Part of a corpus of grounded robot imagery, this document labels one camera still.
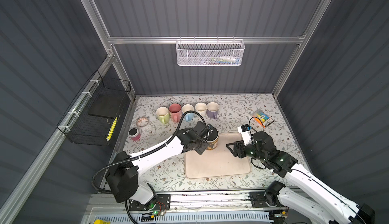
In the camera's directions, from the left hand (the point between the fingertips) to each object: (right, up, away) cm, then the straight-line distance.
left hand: (202, 143), depth 81 cm
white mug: (0, +19, +24) cm, 31 cm away
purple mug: (+8, +18, +27) cm, 34 cm away
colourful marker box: (+43, +12, +23) cm, 51 cm away
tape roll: (-42, +10, +24) cm, 49 cm away
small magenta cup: (-43, +4, +12) cm, 45 cm away
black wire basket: (-54, +15, -6) cm, 57 cm away
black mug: (+5, +2, -4) cm, 7 cm away
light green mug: (-27, +16, +21) cm, 38 cm away
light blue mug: (-8, +14, +16) cm, 23 cm away
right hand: (+14, 0, -6) cm, 16 cm away
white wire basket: (+8, +65, +42) cm, 78 cm away
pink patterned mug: (-18, +17, +18) cm, 30 cm away
